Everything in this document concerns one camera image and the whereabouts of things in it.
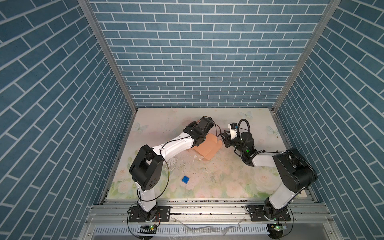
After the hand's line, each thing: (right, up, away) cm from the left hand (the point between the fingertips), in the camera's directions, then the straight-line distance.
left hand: (192, 125), depth 90 cm
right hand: (+19, -3, +1) cm, 19 cm away
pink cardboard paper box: (+10, -15, +8) cm, 20 cm away
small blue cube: (-3, -31, -6) cm, 31 cm away
